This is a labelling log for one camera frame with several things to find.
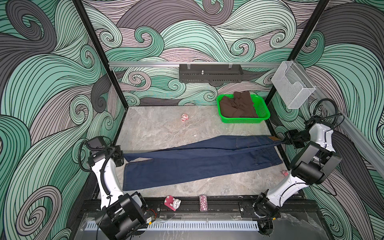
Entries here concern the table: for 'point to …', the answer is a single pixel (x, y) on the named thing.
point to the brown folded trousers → (241, 105)
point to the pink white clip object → (172, 203)
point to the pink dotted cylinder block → (203, 205)
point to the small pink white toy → (184, 117)
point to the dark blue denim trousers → (149, 169)
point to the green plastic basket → (262, 108)
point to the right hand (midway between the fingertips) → (285, 140)
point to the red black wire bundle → (156, 214)
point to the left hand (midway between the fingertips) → (121, 149)
